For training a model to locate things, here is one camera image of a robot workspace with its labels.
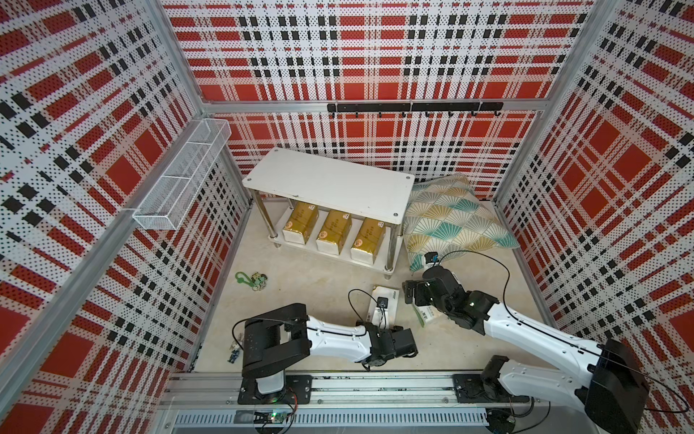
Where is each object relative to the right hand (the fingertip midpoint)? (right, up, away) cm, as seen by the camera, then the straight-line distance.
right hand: (420, 283), depth 82 cm
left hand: (-11, -15, +2) cm, 19 cm away
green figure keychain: (-55, -2, +12) cm, 56 cm away
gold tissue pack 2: (-28, +15, +11) cm, 34 cm away
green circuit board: (-42, -32, -13) cm, 55 cm away
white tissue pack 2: (+1, -9, 0) cm, 9 cm away
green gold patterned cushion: (+12, +21, +11) cm, 27 cm away
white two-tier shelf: (-26, +23, -7) cm, 35 cm away
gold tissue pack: (-41, +19, +13) cm, 47 cm away
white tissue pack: (-8, -4, +4) cm, 10 cm away
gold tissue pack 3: (-16, +13, +8) cm, 22 cm away
